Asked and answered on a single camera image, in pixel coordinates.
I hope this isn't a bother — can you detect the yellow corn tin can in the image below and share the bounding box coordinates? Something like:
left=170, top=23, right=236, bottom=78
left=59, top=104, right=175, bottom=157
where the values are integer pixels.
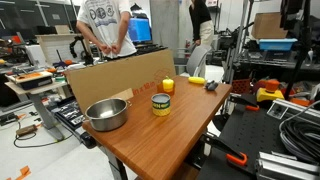
left=151, top=92, right=172, bottom=117

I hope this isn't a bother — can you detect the black clamp with orange handle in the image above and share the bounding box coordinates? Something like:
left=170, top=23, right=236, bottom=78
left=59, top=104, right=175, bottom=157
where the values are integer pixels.
left=229, top=93, right=261, bottom=112
left=200, top=133, right=249, bottom=168

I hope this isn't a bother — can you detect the aluminium extrusion rail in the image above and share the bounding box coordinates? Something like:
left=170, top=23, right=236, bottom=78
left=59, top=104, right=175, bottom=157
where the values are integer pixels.
left=255, top=151, right=320, bottom=180

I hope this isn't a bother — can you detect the black tripod pole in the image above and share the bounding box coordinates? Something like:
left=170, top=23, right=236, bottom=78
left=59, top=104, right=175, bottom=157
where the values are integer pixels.
left=283, top=0, right=316, bottom=101

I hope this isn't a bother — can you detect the brown cardboard box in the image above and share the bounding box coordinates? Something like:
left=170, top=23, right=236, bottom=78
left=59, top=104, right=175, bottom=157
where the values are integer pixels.
left=251, top=12, right=288, bottom=40

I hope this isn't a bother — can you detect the red emergency stop button box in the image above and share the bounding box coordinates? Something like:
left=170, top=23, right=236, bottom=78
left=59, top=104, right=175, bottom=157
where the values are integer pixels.
left=255, top=79, right=285, bottom=103

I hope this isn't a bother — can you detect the blue computer monitor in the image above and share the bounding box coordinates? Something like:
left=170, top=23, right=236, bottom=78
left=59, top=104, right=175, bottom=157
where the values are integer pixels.
left=128, top=17, right=153, bottom=44

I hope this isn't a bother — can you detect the blue plastic bin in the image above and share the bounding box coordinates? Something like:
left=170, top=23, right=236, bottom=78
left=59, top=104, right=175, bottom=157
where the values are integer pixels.
left=258, top=38, right=299, bottom=52

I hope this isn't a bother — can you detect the black tool case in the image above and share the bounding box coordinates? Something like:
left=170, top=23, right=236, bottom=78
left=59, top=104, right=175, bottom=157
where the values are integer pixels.
left=49, top=96, right=86, bottom=131

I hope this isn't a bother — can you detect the white calibration tag card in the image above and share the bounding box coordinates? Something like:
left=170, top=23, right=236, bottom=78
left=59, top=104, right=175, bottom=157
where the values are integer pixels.
left=266, top=101, right=289, bottom=120

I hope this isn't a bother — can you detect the white and black desk device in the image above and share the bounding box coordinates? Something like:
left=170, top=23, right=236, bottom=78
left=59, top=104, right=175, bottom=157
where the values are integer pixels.
left=5, top=70, right=54, bottom=91

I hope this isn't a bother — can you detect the brown power adapter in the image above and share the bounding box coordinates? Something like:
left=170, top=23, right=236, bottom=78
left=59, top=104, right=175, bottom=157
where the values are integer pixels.
left=15, top=124, right=38, bottom=138

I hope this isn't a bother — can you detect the grey office chair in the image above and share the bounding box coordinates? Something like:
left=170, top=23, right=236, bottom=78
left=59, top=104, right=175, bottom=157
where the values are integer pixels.
left=173, top=44, right=213, bottom=78

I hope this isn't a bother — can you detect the black cable bundle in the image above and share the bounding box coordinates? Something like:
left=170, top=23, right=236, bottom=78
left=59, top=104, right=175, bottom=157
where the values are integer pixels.
left=278, top=99, right=320, bottom=164

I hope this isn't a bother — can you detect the yellow bell pepper toy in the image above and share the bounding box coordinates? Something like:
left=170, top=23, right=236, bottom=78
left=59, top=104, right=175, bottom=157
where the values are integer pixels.
left=162, top=75, right=175, bottom=93

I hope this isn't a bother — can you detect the stainless steel pot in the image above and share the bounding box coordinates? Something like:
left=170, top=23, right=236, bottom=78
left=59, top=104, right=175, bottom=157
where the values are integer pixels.
left=84, top=97, right=132, bottom=132

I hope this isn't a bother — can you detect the brown cardboard sheet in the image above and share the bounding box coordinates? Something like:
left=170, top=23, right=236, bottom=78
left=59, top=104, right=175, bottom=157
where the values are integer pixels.
left=64, top=49, right=177, bottom=114

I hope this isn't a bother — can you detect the white standing desk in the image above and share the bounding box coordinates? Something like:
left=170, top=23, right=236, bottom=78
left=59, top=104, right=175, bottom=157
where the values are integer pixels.
left=4, top=79, right=69, bottom=141

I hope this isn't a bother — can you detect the person in white t-shirt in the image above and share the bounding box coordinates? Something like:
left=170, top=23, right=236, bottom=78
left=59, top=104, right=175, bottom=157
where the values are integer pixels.
left=75, top=0, right=138, bottom=61

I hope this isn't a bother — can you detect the person in black top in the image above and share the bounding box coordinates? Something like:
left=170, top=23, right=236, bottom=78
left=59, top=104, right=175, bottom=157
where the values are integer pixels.
left=188, top=0, right=215, bottom=48

